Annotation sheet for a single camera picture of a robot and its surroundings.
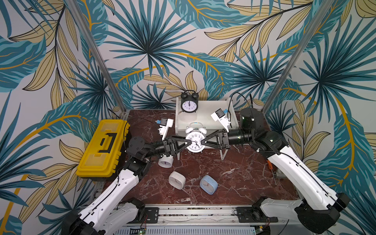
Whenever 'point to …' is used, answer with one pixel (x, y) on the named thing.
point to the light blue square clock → (208, 184)
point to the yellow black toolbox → (103, 152)
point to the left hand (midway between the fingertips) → (190, 145)
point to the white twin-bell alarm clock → (165, 161)
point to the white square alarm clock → (176, 179)
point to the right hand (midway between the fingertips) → (202, 142)
